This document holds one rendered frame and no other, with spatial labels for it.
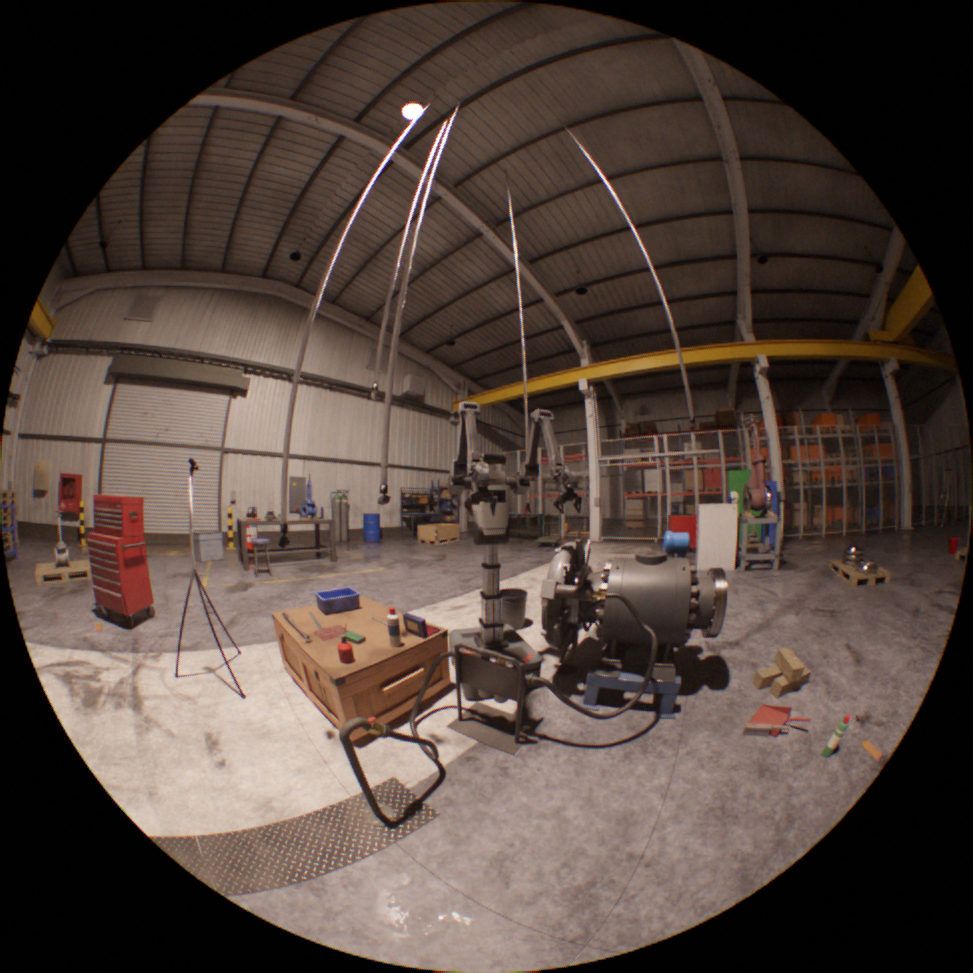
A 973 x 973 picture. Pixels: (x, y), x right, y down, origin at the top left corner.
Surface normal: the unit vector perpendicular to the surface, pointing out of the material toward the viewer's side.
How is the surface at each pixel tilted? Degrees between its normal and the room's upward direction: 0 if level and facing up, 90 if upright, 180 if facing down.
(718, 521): 90
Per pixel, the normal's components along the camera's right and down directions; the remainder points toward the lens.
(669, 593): -0.47, -0.52
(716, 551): -0.62, -0.04
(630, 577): -0.36, -0.77
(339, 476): 0.78, -0.04
